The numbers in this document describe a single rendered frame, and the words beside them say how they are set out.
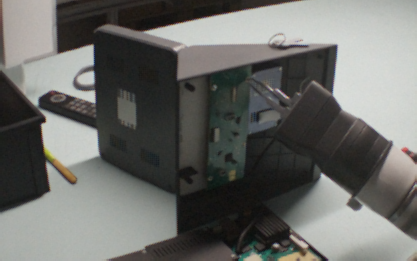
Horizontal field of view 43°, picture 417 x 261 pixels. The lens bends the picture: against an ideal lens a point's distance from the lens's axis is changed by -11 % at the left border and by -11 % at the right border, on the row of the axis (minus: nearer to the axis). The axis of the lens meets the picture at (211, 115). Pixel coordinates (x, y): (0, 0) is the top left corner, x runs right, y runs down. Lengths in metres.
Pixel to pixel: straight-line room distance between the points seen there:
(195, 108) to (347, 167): 0.19
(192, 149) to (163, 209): 0.11
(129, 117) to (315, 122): 0.28
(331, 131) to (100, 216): 0.32
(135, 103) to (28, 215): 0.22
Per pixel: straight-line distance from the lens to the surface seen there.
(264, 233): 0.69
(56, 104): 1.02
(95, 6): 2.06
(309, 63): 0.76
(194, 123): 0.68
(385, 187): 0.61
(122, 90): 0.78
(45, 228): 0.75
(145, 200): 0.79
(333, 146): 0.62
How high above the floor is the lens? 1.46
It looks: 27 degrees down
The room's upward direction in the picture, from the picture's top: 2 degrees clockwise
